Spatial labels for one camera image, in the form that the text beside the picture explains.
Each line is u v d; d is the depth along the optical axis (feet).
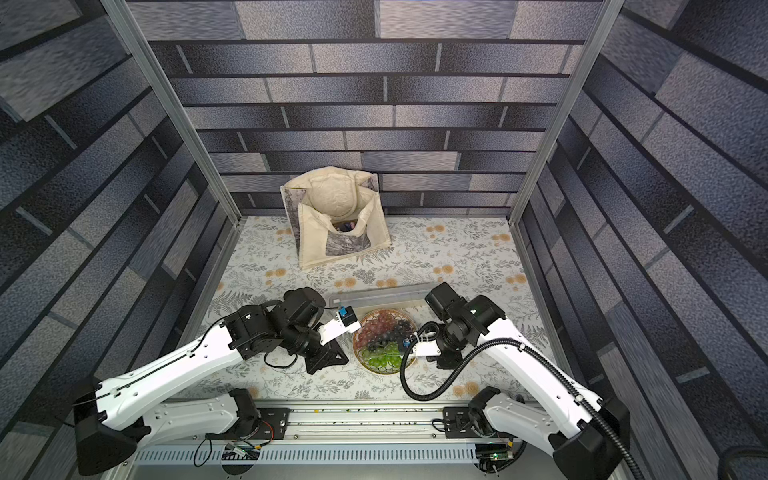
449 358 2.06
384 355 2.67
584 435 1.23
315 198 3.36
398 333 2.80
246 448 2.33
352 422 2.49
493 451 2.33
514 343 1.51
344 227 3.37
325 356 1.90
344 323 2.00
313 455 5.09
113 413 1.28
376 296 3.03
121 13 2.25
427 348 2.04
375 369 2.65
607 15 2.29
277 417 2.48
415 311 3.11
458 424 2.40
